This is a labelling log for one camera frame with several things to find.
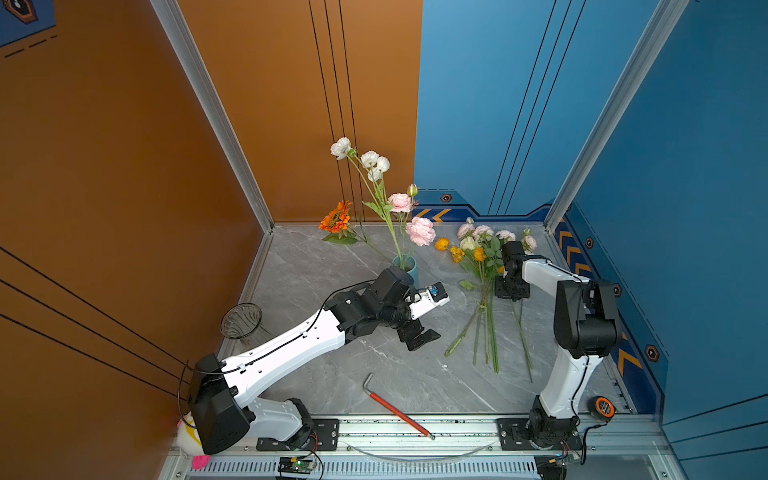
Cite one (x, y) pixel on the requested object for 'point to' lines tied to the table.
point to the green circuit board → (295, 465)
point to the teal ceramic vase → (410, 266)
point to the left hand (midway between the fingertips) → (430, 314)
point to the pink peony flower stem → (418, 230)
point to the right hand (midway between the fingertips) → (504, 293)
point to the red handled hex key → (417, 426)
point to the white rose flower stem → (524, 342)
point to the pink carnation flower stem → (483, 233)
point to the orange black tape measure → (601, 408)
